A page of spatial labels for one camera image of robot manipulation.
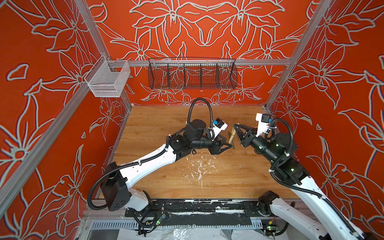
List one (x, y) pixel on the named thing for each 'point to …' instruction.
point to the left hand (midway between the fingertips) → (228, 141)
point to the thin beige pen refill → (233, 132)
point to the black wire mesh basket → (192, 73)
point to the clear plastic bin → (107, 78)
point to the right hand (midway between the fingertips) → (235, 123)
